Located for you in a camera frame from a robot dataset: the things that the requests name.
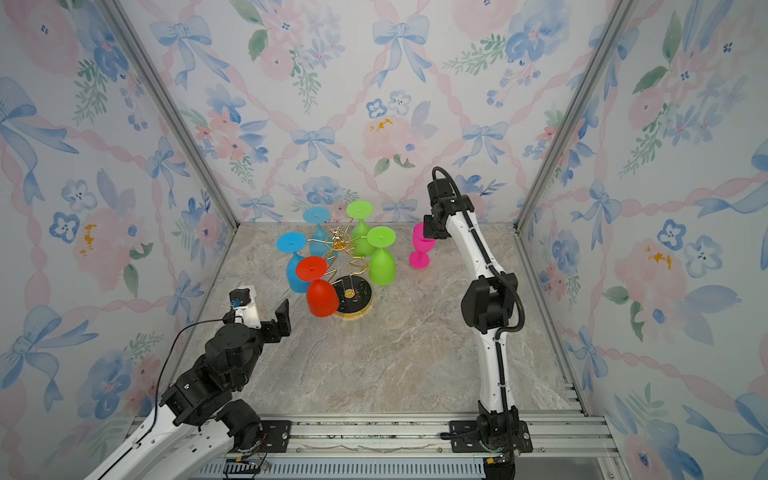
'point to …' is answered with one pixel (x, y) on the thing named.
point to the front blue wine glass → (293, 242)
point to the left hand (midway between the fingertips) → (270, 301)
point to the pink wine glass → (420, 259)
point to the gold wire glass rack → (354, 291)
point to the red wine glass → (322, 298)
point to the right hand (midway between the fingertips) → (437, 229)
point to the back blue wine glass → (320, 239)
